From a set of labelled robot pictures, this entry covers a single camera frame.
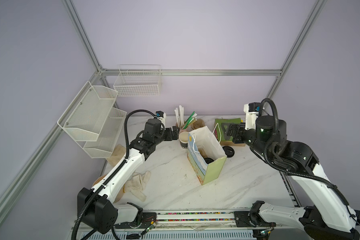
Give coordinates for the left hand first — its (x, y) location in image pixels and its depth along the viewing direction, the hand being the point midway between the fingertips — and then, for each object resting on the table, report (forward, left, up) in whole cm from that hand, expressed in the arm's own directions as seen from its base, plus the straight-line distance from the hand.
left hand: (171, 129), depth 78 cm
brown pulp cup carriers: (+27, -18, -24) cm, 40 cm away
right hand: (-11, -25, +17) cm, 32 cm away
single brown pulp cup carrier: (-1, -19, -22) cm, 29 cm away
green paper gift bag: (+2, -19, -10) cm, 22 cm away
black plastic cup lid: (-13, -20, -9) cm, 25 cm away
